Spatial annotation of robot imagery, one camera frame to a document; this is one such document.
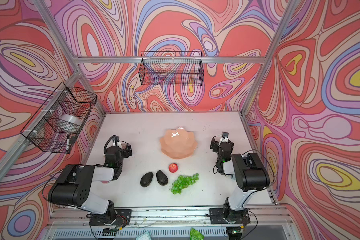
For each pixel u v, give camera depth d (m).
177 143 1.02
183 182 0.80
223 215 0.72
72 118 0.73
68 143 0.72
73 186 0.46
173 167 0.86
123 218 0.72
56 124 0.74
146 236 0.67
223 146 0.80
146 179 0.82
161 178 0.82
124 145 0.83
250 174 0.48
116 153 0.72
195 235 0.69
